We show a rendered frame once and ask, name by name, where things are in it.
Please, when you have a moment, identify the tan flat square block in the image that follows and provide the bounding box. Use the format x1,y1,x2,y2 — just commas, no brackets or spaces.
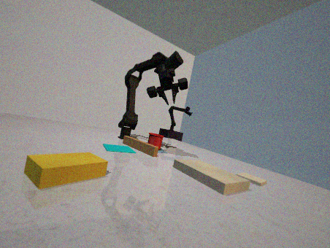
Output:
236,173,267,186

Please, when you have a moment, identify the yellow rectangular block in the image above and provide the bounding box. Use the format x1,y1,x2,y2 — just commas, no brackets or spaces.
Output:
24,152,108,189

